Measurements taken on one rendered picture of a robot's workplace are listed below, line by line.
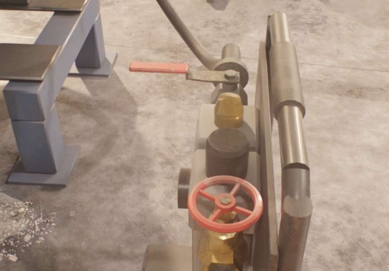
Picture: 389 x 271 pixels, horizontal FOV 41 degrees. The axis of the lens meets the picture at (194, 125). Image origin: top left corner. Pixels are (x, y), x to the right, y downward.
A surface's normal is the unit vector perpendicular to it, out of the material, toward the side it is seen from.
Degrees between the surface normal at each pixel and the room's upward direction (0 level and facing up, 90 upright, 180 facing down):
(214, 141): 0
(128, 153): 0
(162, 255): 0
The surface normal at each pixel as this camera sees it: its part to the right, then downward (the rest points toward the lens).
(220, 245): -0.45, 0.55
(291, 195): -0.30, -0.22
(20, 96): -0.07, 0.61
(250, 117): 0.00, -0.79
